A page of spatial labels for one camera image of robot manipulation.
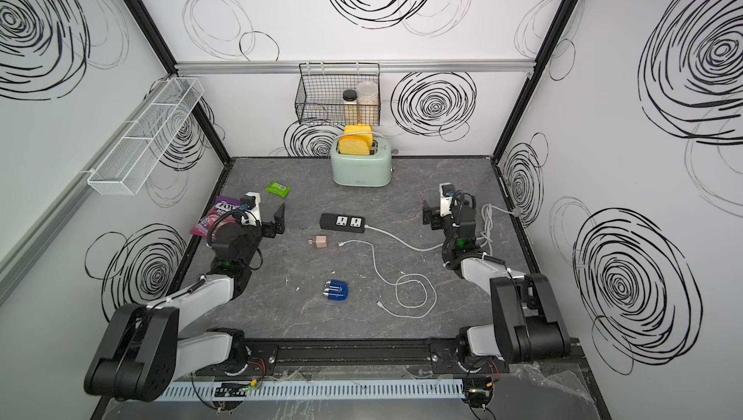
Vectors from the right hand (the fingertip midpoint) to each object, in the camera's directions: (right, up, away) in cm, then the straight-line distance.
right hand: (443, 200), depth 89 cm
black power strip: (-32, -8, +8) cm, 34 cm away
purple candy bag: (-76, -3, +13) cm, 77 cm away
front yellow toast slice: (-29, +18, +9) cm, 35 cm away
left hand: (-53, -1, -4) cm, 53 cm away
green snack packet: (-58, +3, +20) cm, 61 cm away
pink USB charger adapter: (-39, -14, +4) cm, 42 cm away
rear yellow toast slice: (-27, +25, +13) cm, 39 cm away
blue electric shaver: (-33, -26, -6) cm, 42 cm away
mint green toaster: (-29, +10, +17) cm, 35 cm away
